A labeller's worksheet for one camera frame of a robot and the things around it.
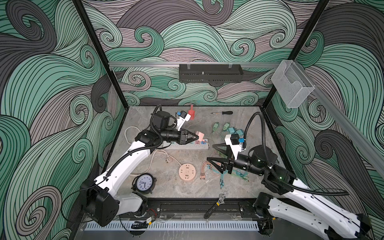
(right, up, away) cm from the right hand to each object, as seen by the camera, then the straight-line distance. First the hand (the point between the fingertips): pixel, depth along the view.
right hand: (211, 153), depth 59 cm
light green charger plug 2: (+17, +8, +44) cm, 48 cm away
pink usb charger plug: (-4, +7, +9) cm, 12 cm away
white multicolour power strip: (-5, -3, +36) cm, 36 cm away
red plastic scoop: (-7, +19, +55) cm, 58 cm away
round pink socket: (-10, -16, +24) cm, 31 cm away
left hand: (-5, +6, +9) cm, 12 cm away
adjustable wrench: (+8, -29, +17) cm, 34 cm away
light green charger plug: (+10, +8, +44) cm, 46 cm away
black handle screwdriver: (+18, +19, +56) cm, 62 cm away
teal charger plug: (+20, +6, +41) cm, 46 cm away
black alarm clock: (-34, -21, +20) cm, 45 cm away
